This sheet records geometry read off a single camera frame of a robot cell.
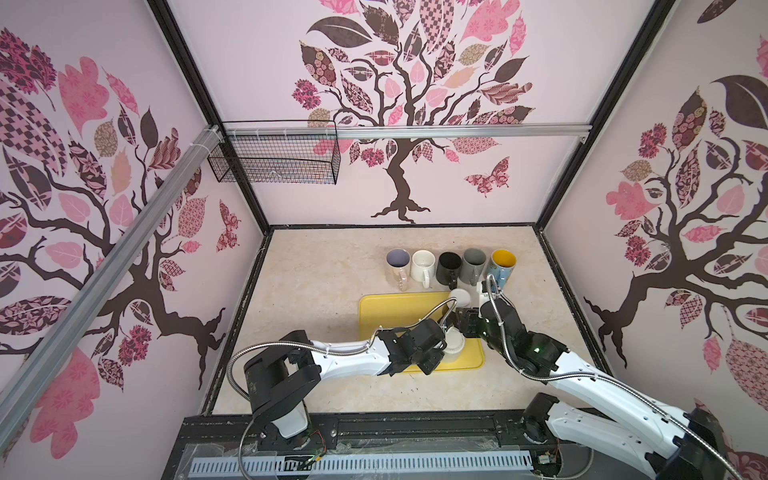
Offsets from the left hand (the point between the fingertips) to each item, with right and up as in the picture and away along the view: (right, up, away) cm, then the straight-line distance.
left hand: (434, 355), depth 83 cm
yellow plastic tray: (-16, +11, +10) cm, 22 cm away
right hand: (+7, +14, -3) cm, 17 cm away
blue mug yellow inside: (+24, +25, +12) cm, 36 cm away
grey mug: (+15, +26, +14) cm, 33 cm away
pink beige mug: (-10, +26, +17) cm, 33 cm away
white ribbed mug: (-1, +24, +18) cm, 30 cm away
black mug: (+7, +24, +16) cm, 29 cm away
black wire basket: (-66, +69, +39) cm, 103 cm away
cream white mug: (+5, +5, -3) cm, 8 cm away
